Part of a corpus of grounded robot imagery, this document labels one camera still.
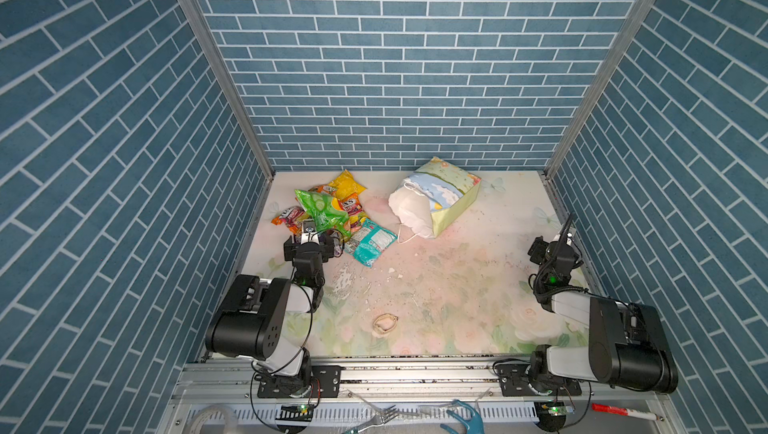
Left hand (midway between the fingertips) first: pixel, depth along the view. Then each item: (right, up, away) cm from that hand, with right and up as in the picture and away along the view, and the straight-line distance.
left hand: (308, 234), depth 92 cm
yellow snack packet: (+8, +16, +21) cm, 28 cm away
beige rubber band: (+23, -23, -8) cm, 33 cm away
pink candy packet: (-9, +5, +10) cm, 14 cm away
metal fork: (+24, -39, -24) cm, 52 cm away
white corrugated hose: (-11, -42, -23) cm, 49 cm away
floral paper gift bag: (+39, +11, +1) cm, 40 cm away
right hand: (+75, -1, -2) cm, 75 cm away
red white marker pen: (+82, -39, -23) cm, 94 cm away
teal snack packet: (+19, -3, +4) cm, 19 cm away
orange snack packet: (+1, +15, +17) cm, 22 cm away
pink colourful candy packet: (+11, +9, +14) cm, 20 cm away
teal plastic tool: (+45, -41, -24) cm, 66 cm away
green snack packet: (+4, +7, +1) cm, 9 cm away
